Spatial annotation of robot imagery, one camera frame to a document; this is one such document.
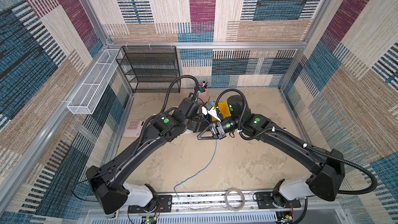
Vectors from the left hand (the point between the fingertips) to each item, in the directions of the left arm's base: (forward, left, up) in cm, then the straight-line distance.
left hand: (191, 114), depth 72 cm
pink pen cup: (+30, -7, -18) cm, 35 cm away
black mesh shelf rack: (+47, +30, -11) cm, 57 cm away
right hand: (-15, -4, +3) cm, 16 cm away
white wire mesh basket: (+4, +47, +5) cm, 48 cm away
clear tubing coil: (-31, -16, -28) cm, 45 cm away
